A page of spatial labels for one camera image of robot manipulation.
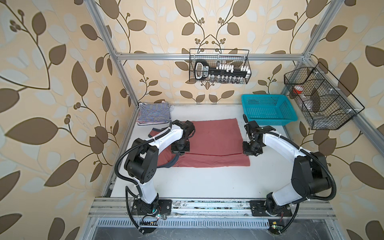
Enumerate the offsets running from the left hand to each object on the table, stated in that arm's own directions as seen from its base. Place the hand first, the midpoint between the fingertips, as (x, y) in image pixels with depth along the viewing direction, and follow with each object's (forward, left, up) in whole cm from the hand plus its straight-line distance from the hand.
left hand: (183, 153), depth 87 cm
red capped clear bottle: (+32, -67, +23) cm, 78 cm away
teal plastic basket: (+42, -63, -5) cm, 76 cm away
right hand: (+1, -38, 0) cm, 38 cm away
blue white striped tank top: (+32, +26, -1) cm, 41 cm away
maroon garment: (+12, -21, -8) cm, 25 cm away
